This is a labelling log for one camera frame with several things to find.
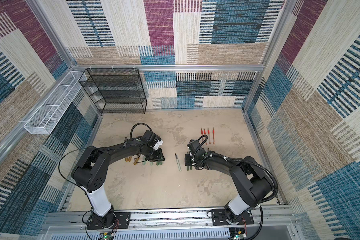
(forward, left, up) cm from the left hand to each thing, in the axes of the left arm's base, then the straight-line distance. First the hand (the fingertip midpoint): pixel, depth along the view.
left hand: (164, 157), depth 92 cm
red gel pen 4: (+17, -33, -2) cm, 37 cm away
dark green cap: (-1, +3, -6) cm, 6 cm away
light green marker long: (-3, -8, -2) cm, 9 cm away
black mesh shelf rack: (+46, +37, +14) cm, 61 cm away
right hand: (-3, -14, -1) cm, 14 cm away
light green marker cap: (-2, +12, -3) cm, 13 cm away
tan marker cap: (0, +18, -3) cm, 18 cm away
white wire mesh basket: (+6, +54, +30) cm, 62 cm away
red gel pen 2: (+21, -27, -3) cm, 34 cm away
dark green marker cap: (-3, +4, -2) cm, 6 cm away
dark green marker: (-6, -16, -3) cm, 17 cm away
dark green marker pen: (-6, -14, -3) cm, 15 cm away
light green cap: (-3, +8, -2) cm, 9 cm away
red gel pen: (+21, -25, -3) cm, 33 cm away
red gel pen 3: (+20, -30, -3) cm, 36 cm away
